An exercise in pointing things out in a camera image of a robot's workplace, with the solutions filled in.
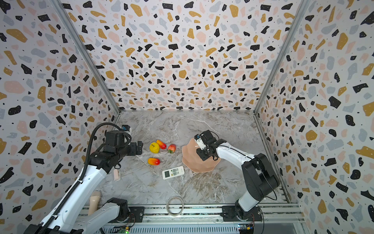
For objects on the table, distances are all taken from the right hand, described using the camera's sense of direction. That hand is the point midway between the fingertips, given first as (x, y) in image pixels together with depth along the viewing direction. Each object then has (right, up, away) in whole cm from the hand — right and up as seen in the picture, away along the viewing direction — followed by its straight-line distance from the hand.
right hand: (200, 150), depth 90 cm
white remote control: (-17, -13, -3) cm, 21 cm away
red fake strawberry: (-18, 0, +4) cm, 19 cm away
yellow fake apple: (-30, +1, +4) cm, 30 cm away
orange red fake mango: (-29, -7, 0) cm, 30 cm away
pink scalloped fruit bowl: (-5, -7, +4) cm, 10 cm away
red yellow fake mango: (-26, +2, +7) cm, 27 cm away
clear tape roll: (-18, -26, -14) cm, 35 cm away
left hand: (-36, +7, -14) cm, 39 cm away
